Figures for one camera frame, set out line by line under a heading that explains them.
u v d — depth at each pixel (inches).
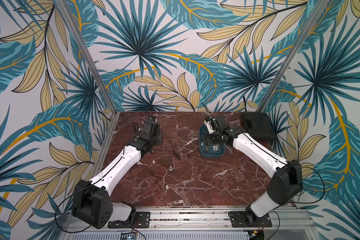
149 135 24.0
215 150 38.5
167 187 32.8
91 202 15.6
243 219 28.8
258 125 41.8
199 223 28.8
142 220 28.7
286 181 16.9
